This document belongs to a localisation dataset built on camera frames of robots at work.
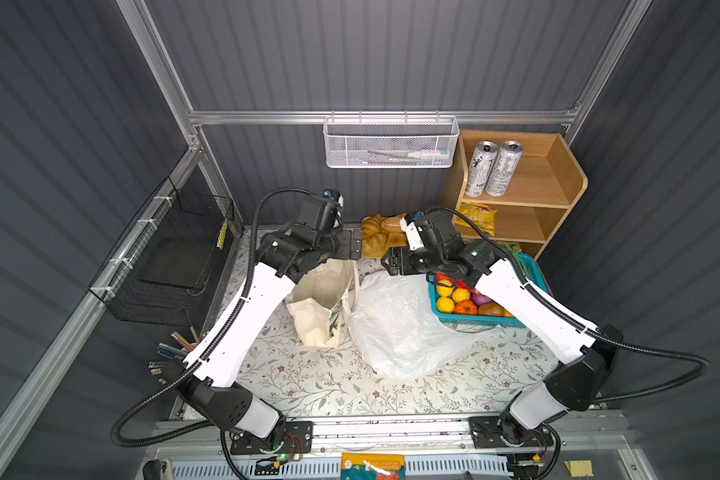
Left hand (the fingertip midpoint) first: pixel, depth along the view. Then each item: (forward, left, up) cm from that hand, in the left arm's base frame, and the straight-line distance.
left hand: (340, 235), depth 71 cm
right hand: (-3, -13, -7) cm, 15 cm away
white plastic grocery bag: (-11, -16, -31) cm, 37 cm away
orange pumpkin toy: (-6, -37, -28) cm, 47 cm away
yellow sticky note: (-47, -53, -32) cm, 78 cm away
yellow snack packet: (+21, -47, -15) cm, 53 cm away
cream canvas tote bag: (+3, +9, -33) cm, 35 cm away
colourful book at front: (-43, -5, -34) cm, 55 cm away
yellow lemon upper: (0, -31, -28) cm, 42 cm away
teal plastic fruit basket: (+4, -61, -24) cm, 65 cm away
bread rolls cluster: (+29, -13, -30) cm, 44 cm away
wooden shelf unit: (+21, -57, -1) cm, 61 cm away
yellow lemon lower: (-3, -31, -30) cm, 44 cm away
